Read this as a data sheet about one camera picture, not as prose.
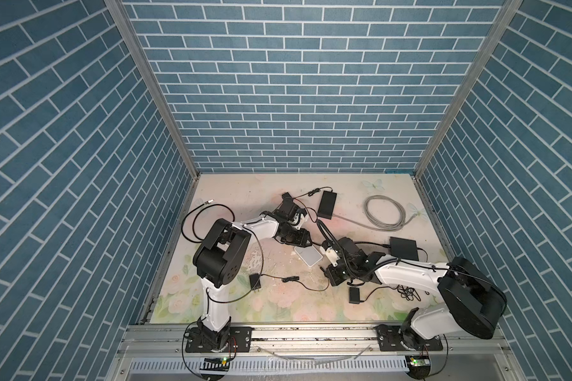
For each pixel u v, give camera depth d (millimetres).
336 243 682
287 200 1102
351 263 680
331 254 795
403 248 958
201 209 1058
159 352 723
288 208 799
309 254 914
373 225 1019
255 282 844
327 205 1058
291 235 834
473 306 436
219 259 510
